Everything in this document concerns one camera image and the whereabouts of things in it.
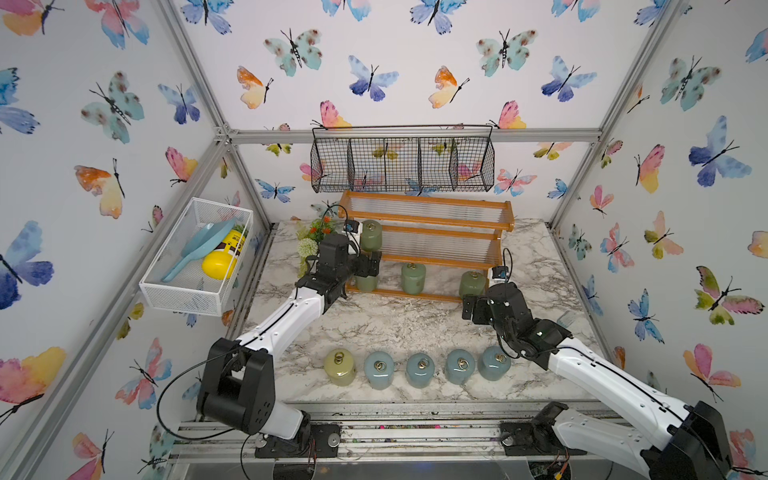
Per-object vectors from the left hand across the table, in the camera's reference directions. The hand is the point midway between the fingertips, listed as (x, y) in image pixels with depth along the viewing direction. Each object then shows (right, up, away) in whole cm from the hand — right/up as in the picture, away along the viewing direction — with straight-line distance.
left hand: (368, 247), depth 86 cm
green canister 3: (+13, -9, +9) cm, 19 cm away
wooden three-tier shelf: (+21, +1, +29) cm, 36 cm away
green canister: (+1, +4, +3) cm, 5 cm away
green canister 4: (+31, -11, +8) cm, 34 cm away
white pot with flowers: (-21, +4, +13) cm, 25 cm away
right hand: (+31, -13, -5) cm, 34 cm away
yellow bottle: (-32, -4, -16) cm, 36 cm away
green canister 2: (-2, -12, +13) cm, 18 cm away
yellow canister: (-7, -31, -7) cm, 33 cm away
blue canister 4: (+33, -31, -6) cm, 46 cm away
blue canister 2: (+14, -32, -8) cm, 36 cm away
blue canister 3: (+24, -31, -8) cm, 40 cm away
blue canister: (+3, -31, -9) cm, 33 cm away
